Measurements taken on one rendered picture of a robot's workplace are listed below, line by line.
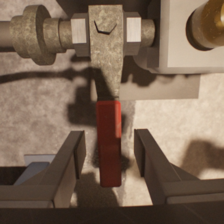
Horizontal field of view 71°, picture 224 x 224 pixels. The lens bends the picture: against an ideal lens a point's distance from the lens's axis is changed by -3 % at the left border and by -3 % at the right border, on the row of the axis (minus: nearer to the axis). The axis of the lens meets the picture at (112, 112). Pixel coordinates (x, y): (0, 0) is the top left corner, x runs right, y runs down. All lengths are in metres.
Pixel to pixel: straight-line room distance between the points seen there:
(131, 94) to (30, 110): 0.40
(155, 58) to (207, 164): 0.72
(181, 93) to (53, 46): 0.56
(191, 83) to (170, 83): 0.08
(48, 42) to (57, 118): 0.51
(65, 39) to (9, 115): 0.60
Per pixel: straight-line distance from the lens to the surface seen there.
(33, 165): 0.75
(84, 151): 0.16
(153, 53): 0.18
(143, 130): 0.15
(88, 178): 0.77
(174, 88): 0.65
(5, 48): 0.19
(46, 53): 0.18
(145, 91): 0.62
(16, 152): 0.80
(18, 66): 0.69
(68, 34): 0.17
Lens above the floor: 0.61
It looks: 75 degrees down
